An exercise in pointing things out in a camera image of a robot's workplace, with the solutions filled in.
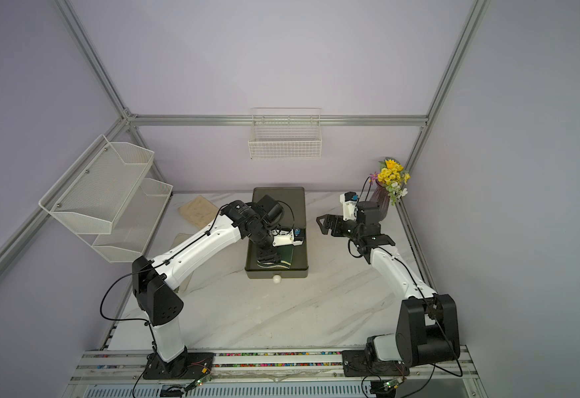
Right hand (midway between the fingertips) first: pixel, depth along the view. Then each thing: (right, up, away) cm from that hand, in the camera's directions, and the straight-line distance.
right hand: (329, 223), depth 86 cm
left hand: (-19, -9, -6) cm, 22 cm away
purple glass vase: (+24, +11, +15) cm, 30 cm away
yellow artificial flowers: (+25, +18, +6) cm, 31 cm away
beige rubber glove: (-57, +5, +29) cm, 64 cm away
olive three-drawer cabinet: (-13, +9, +5) cm, 16 cm away
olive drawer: (-11, -14, -8) cm, 19 cm away
